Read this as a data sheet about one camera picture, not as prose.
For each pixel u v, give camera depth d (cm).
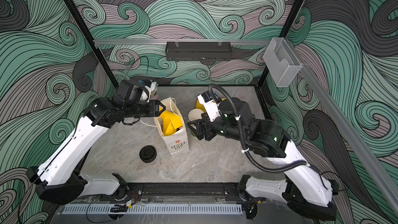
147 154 81
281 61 78
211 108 44
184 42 93
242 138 35
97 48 98
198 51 97
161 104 62
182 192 75
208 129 44
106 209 70
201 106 46
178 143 75
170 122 76
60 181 38
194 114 83
